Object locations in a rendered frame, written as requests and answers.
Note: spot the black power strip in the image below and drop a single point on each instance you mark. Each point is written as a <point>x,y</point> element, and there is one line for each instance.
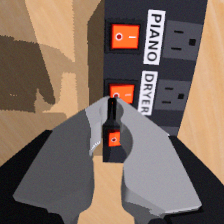
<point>150,53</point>

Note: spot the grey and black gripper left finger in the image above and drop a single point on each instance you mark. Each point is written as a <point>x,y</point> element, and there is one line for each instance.
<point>54,173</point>

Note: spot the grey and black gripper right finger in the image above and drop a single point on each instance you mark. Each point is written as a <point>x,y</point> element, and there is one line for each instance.
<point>162,177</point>

